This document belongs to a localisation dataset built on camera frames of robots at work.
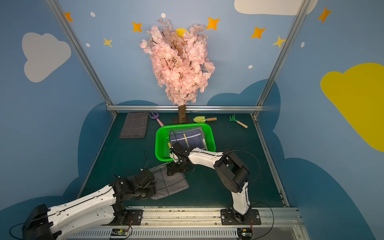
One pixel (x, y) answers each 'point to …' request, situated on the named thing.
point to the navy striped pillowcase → (190, 138)
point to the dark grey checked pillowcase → (135, 125)
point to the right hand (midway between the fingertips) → (175, 171)
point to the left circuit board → (119, 231)
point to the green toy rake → (233, 118)
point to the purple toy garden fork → (156, 116)
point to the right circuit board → (244, 233)
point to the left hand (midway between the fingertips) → (158, 189)
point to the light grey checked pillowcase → (167, 185)
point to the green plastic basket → (162, 142)
